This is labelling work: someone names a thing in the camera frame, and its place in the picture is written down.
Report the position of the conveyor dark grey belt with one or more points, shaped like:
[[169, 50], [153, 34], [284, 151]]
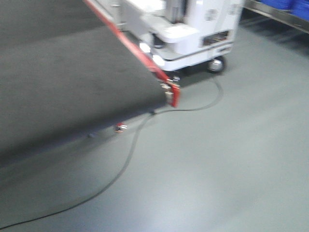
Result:
[[60, 72]]

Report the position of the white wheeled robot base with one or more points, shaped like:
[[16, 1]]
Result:
[[188, 36]]

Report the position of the small red metal fitting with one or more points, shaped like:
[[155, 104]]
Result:
[[119, 127]]

